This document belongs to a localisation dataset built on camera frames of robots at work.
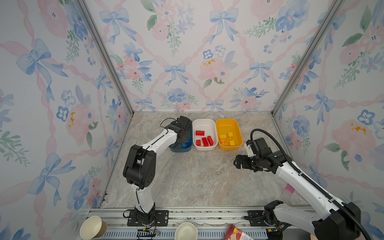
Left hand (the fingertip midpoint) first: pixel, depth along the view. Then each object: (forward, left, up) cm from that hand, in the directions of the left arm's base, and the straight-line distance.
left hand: (181, 136), depth 94 cm
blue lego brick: (-1, -4, -7) cm, 8 cm away
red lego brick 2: (+2, -19, -7) cm, 20 cm away
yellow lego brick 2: (+8, -33, -7) cm, 35 cm away
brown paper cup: (-47, +39, -9) cm, 62 cm away
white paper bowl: (-48, -4, -10) cm, 50 cm away
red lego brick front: (+9, -12, -8) cm, 17 cm away
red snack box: (-49, -26, -6) cm, 56 cm away
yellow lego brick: (+5, -28, -7) cm, 29 cm away
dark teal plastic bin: (-3, +2, -10) cm, 11 cm away
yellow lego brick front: (+1, -33, -7) cm, 34 cm away
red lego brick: (+1, -15, -8) cm, 17 cm away
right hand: (-18, -33, +2) cm, 38 cm away
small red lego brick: (+1, -11, -8) cm, 13 cm away
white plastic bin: (+9, -15, -9) cm, 20 cm away
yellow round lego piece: (0, -27, -5) cm, 27 cm away
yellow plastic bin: (+18, -31, -10) cm, 37 cm away
